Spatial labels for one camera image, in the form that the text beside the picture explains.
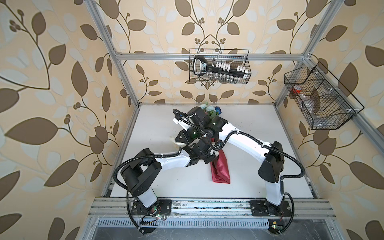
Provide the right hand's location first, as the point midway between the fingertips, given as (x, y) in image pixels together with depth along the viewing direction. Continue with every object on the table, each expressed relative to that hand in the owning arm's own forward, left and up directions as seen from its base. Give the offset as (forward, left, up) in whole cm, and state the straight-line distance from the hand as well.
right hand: (176, 139), depth 74 cm
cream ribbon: (-1, 0, -2) cm, 2 cm away
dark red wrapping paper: (-8, -23, -20) cm, 31 cm away
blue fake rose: (+36, -27, -17) cm, 48 cm away
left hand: (+2, -21, -15) cm, 25 cm away
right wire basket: (+11, -74, +12) cm, 76 cm away
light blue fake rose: (+34, -21, -15) cm, 43 cm away
